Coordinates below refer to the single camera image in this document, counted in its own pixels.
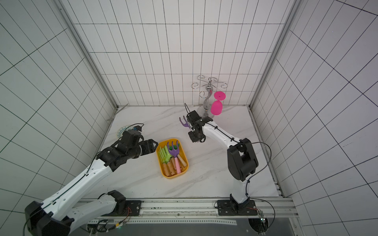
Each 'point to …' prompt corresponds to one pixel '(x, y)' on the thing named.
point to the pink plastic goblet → (216, 106)
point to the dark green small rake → (181, 160)
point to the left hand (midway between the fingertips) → (151, 148)
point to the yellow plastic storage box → (181, 153)
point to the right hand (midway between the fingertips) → (191, 137)
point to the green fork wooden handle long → (169, 160)
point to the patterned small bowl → (121, 130)
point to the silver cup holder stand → (204, 110)
